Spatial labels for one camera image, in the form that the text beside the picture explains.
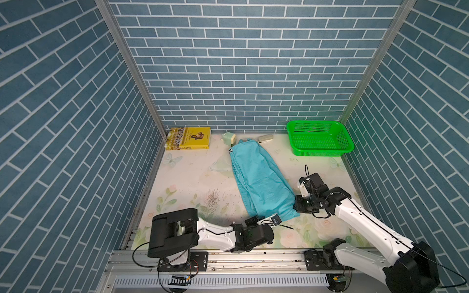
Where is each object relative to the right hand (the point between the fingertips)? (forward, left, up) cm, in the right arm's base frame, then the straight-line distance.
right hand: (295, 206), depth 81 cm
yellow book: (+42, +62, -4) cm, 75 cm away
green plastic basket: (+52, -22, -7) cm, 57 cm away
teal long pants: (+9, +13, -4) cm, 16 cm away
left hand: (-6, +12, -5) cm, 14 cm away
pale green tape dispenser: (+40, +35, 0) cm, 53 cm away
